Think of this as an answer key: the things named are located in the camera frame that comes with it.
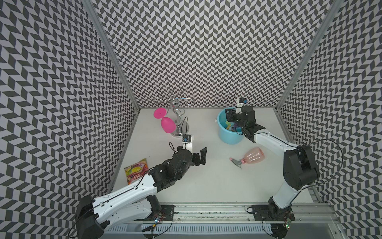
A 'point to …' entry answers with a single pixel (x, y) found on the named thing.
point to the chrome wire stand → (175, 103)
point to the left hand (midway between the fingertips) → (198, 148)
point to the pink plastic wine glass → (167, 124)
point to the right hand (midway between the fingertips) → (227, 111)
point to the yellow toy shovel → (229, 124)
